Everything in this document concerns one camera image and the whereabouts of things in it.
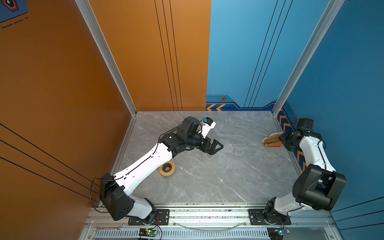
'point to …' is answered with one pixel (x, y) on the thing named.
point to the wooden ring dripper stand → (167, 169)
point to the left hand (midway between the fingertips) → (216, 142)
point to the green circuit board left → (147, 232)
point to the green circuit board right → (277, 233)
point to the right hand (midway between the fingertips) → (280, 138)
